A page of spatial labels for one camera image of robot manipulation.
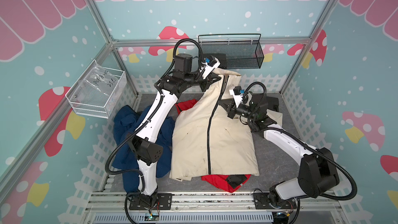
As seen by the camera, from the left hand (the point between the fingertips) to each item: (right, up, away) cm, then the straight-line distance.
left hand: (218, 78), depth 71 cm
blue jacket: (-53, -19, +20) cm, 60 cm away
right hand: (+1, -11, +6) cm, 12 cm away
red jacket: (+6, -52, +8) cm, 53 cm away
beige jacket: (-5, -32, +19) cm, 38 cm away
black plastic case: (+43, -10, +41) cm, 61 cm away
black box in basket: (+4, +16, +21) cm, 27 cm away
